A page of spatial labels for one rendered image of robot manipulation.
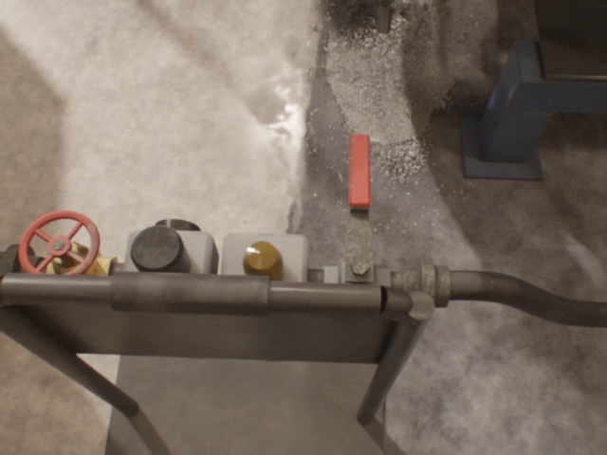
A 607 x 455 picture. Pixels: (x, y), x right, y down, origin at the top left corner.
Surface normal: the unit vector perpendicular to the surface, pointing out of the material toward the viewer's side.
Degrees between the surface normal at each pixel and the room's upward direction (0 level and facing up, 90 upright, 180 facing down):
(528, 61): 0
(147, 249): 0
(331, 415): 0
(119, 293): 26
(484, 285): 16
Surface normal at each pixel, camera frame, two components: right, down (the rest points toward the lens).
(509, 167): 0.00, -0.43
